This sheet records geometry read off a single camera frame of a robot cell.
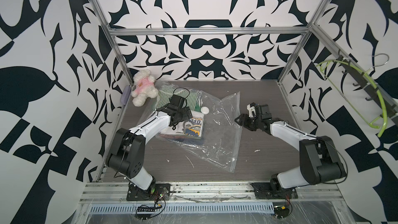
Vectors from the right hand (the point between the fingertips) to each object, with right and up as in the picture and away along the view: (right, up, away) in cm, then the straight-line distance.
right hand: (237, 119), depth 92 cm
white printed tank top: (-26, -4, -5) cm, 27 cm away
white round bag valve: (-19, +5, +6) cm, 20 cm away
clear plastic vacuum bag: (-14, -9, 0) cm, 16 cm away
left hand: (-32, +3, 0) cm, 32 cm away
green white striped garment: (-26, +12, +13) cm, 32 cm away
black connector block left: (-46, -40, -23) cm, 65 cm away
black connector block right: (+15, -39, -21) cm, 47 cm away
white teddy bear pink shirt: (-60, +23, +16) cm, 66 cm away
